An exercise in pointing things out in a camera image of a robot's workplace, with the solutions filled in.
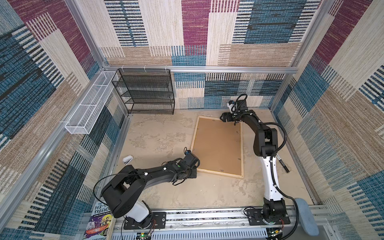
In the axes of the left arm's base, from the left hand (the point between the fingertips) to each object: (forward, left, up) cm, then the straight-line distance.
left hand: (194, 169), depth 88 cm
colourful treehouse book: (-26, +45, +1) cm, 52 cm away
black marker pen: (+1, -54, 0) cm, 54 cm away
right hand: (+39, -25, +1) cm, 46 cm away
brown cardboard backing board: (+17, -15, -1) cm, 23 cm away
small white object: (+7, +40, 0) cm, 41 cm away
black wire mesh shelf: (+54, +34, +15) cm, 66 cm away
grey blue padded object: (-25, -52, +2) cm, 58 cm away
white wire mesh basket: (+12, +51, +32) cm, 61 cm away
